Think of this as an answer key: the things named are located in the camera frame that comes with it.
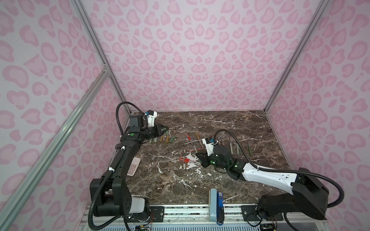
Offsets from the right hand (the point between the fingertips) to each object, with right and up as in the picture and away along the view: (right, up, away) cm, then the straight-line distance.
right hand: (196, 155), depth 80 cm
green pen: (+24, 0, +18) cm, 30 cm away
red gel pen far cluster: (-5, +8, +24) cm, 26 cm away
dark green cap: (-17, +13, 0) cm, 21 cm away
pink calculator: (-39, -9, +10) cm, 41 cm away
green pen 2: (+28, +1, +17) cm, 33 cm away
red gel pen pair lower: (-4, -7, +13) cm, 15 cm away
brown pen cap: (-24, +7, +24) cm, 34 cm away
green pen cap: (-29, +6, +23) cm, 37 cm away
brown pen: (+19, +4, +21) cm, 29 cm away
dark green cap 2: (-16, +6, +24) cm, 29 cm away
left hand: (-16, +15, +1) cm, 22 cm away
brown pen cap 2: (-20, +6, +24) cm, 32 cm away
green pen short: (+36, -1, +16) cm, 39 cm away
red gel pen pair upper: (-8, -5, +13) cm, 16 cm away
